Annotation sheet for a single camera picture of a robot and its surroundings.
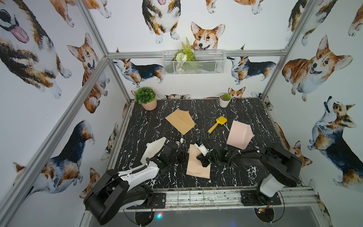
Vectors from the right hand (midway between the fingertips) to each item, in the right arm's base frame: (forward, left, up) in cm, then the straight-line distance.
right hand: (196, 157), depth 86 cm
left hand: (+2, +4, +3) cm, 5 cm away
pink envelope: (+18, -32, -5) cm, 37 cm away
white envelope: (+6, +28, +1) cm, 28 cm away
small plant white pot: (+44, -23, +5) cm, 50 cm away
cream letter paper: (-4, +1, -4) cm, 6 cm away
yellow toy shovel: (+29, -19, -2) cm, 35 cm away
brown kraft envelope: (+30, +10, -2) cm, 32 cm away
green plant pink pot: (+40, +36, +13) cm, 55 cm away
